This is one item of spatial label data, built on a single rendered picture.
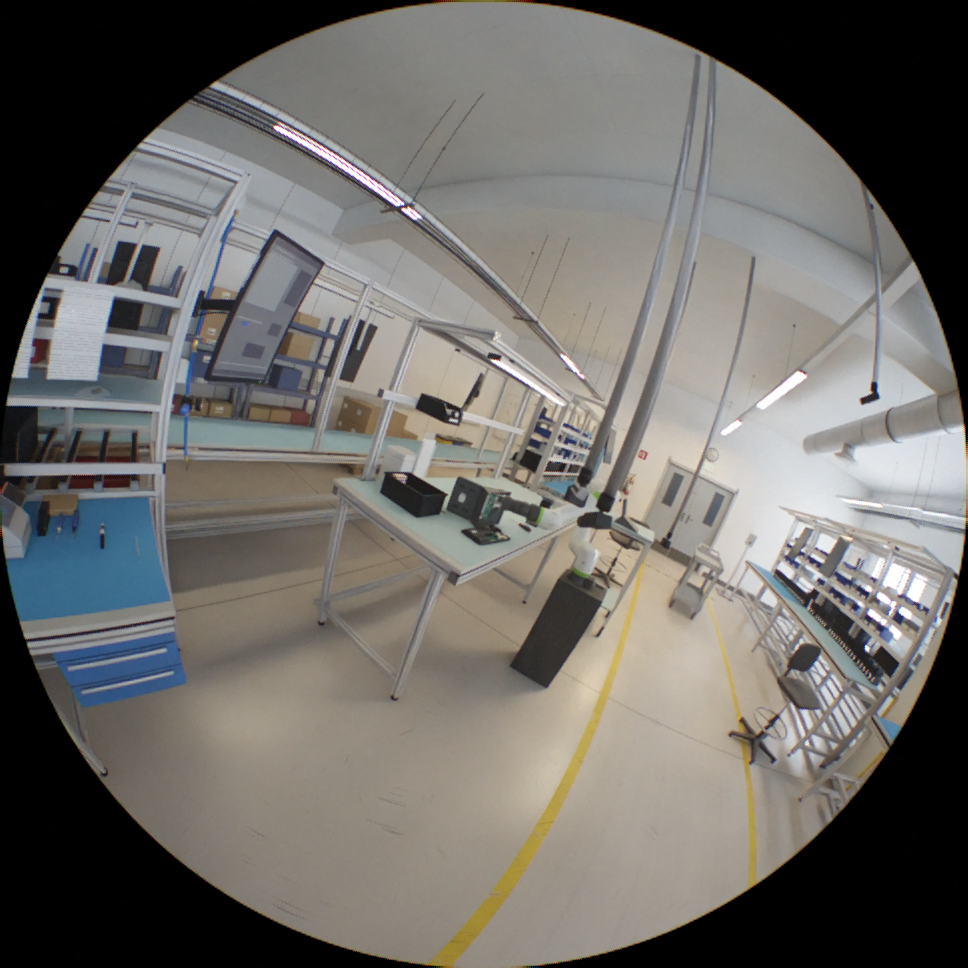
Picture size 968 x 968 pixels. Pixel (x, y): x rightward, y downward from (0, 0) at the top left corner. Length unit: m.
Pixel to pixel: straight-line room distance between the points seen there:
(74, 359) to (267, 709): 1.67
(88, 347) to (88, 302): 0.15
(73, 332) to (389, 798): 2.13
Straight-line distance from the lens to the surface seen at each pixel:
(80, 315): 1.41
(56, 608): 1.09
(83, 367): 1.41
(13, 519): 1.32
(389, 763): 1.81
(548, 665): 2.42
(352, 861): 1.63
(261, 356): 1.31
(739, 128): 2.57
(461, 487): 1.82
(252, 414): 4.72
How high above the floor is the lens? 1.61
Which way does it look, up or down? 13 degrees down
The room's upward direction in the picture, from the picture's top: 21 degrees clockwise
